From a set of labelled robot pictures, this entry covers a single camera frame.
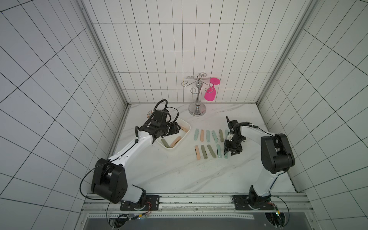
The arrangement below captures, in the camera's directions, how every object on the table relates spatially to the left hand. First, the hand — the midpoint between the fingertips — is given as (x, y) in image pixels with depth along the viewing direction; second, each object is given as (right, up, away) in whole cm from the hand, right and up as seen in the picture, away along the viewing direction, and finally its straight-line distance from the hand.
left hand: (175, 130), depth 84 cm
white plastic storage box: (-3, -9, +12) cm, 15 cm away
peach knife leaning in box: (+5, -1, +18) cm, 19 cm away
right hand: (+34, -14, +8) cm, 38 cm away
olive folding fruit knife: (+18, -15, +8) cm, 25 cm away
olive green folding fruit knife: (+32, -5, +16) cm, 36 cm away
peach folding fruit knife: (+18, -5, +17) cm, 25 cm away
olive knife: (+23, -14, +8) cm, 29 cm away
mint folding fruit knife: (+22, -6, +16) cm, 28 cm away
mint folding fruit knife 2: (+27, -6, +16) cm, 32 cm away
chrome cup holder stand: (+16, +14, +30) cm, 37 cm away
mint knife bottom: (+32, -17, +5) cm, 37 cm away
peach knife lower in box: (0, -8, +11) cm, 14 cm away
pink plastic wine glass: (+25, +25, +19) cm, 40 cm away
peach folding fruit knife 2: (+14, -15, +8) cm, 22 cm away
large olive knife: (-8, -10, +11) cm, 17 cm away
